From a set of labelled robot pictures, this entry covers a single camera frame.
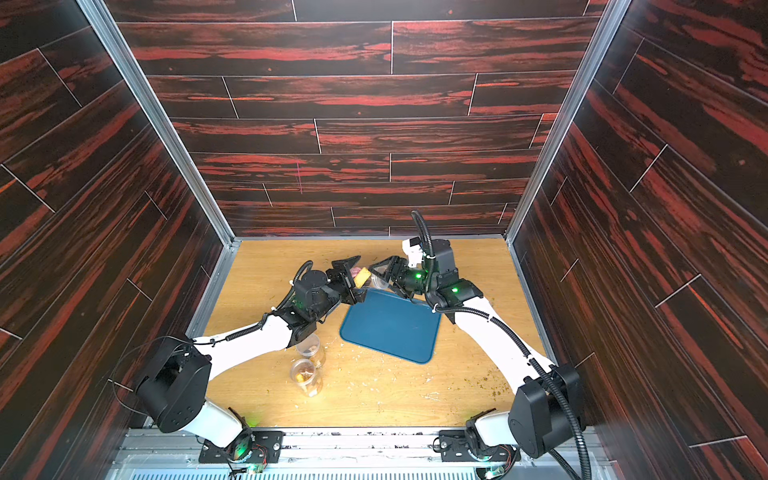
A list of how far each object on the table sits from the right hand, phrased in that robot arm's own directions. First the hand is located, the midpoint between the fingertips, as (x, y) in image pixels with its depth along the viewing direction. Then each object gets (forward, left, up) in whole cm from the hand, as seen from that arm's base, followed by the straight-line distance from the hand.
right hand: (379, 271), depth 77 cm
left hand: (+2, +3, 0) cm, 4 cm away
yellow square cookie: (-1, +4, -2) cm, 5 cm away
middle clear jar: (-13, +20, -22) cm, 32 cm away
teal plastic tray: (-1, -4, -27) cm, 27 cm away
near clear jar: (-21, +18, -19) cm, 34 cm away
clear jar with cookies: (-5, +1, +2) cm, 6 cm away
